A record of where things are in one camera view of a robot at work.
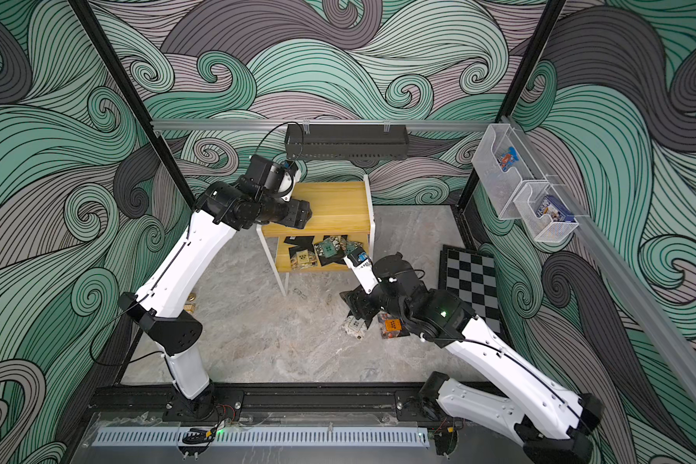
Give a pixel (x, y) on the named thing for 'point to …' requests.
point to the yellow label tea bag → (303, 260)
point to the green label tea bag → (328, 246)
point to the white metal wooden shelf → (342, 209)
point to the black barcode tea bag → (301, 243)
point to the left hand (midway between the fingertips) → (299, 207)
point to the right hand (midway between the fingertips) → (358, 284)
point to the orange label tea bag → (390, 326)
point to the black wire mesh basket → (346, 141)
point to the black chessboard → (470, 275)
